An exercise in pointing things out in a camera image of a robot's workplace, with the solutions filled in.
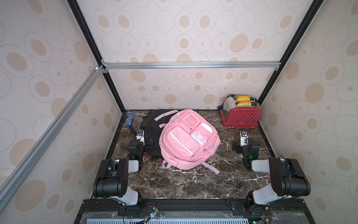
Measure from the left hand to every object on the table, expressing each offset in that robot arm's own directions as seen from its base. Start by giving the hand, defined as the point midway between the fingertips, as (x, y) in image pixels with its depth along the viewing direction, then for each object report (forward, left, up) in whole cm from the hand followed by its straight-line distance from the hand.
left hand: (146, 136), depth 93 cm
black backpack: (+7, -2, -2) cm, 8 cm away
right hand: (-1, -64, -2) cm, 64 cm away
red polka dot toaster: (+16, -62, +4) cm, 64 cm away
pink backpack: (-1, -27, -2) cm, 27 cm away
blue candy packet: (+21, +19, -8) cm, 30 cm away
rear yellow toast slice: (+27, -69, +11) cm, 75 cm away
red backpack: (-13, -9, -7) cm, 18 cm away
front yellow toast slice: (+20, -68, +12) cm, 72 cm away
